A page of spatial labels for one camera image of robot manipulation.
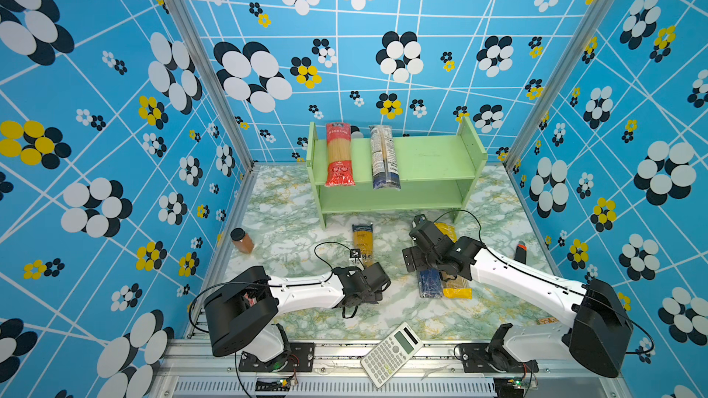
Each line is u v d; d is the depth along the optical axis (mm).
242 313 431
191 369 730
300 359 736
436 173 824
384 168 770
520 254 929
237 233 879
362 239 935
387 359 723
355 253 769
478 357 722
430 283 825
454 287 825
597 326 399
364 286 651
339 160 789
